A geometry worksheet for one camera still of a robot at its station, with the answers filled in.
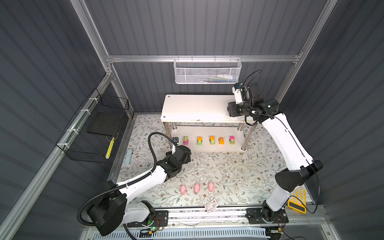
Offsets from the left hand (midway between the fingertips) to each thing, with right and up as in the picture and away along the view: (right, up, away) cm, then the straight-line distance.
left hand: (181, 152), depth 85 cm
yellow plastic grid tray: (+60, -25, -8) cm, 65 cm away
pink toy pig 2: (+9, -20, -3) cm, 22 cm away
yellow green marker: (-32, +5, -17) cm, 36 cm away
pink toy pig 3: (+17, -19, -3) cm, 26 cm away
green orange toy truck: (+11, +5, +8) cm, 15 cm away
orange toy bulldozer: (+24, +6, +9) cm, 27 cm away
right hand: (+27, +24, -11) cm, 38 cm away
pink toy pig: (+1, -20, -3) cm, 20 cm away
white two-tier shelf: (+13, +17, +30) cm, 37 cm away
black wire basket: (-45, +9, -13) cm, 47 cm away
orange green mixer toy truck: (+19, +6, +9) cm, 22 cm away
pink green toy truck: (+2, +5, +8) cm, 10 cm away
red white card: (+16, -27, -8) cm, 33 cm away
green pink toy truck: (+32, +6, +8) cm, 33 cm away
